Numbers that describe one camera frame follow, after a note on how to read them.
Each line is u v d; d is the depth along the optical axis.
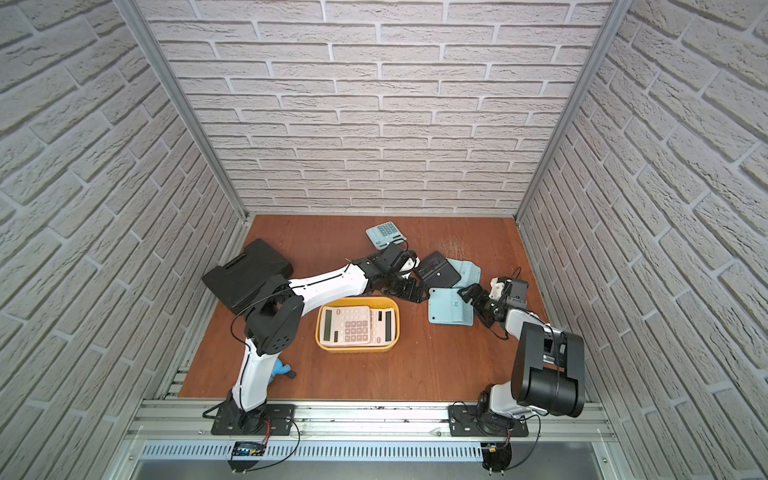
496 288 0.86
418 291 0.81
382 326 0.87
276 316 0.52
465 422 0.73
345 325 0.85
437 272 0.99
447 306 0.92
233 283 0.94
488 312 0.80
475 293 0.83
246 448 0.72
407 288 0.81
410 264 0.76
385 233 1.11
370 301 0.92
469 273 1.00
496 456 0.69
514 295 0.73
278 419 0.75
